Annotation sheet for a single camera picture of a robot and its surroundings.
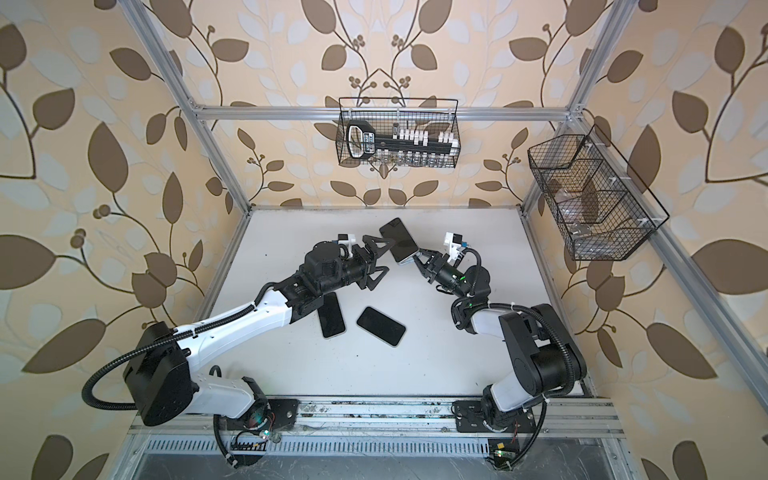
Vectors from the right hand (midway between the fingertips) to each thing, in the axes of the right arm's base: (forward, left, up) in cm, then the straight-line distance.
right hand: (409, 253), depth 77 cm
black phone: (0, +1, +2) cm, 3 cm away
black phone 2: (-9, +8, -24) cm, 27 cm away
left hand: (-3, +3, +5) cm, 7 cm away
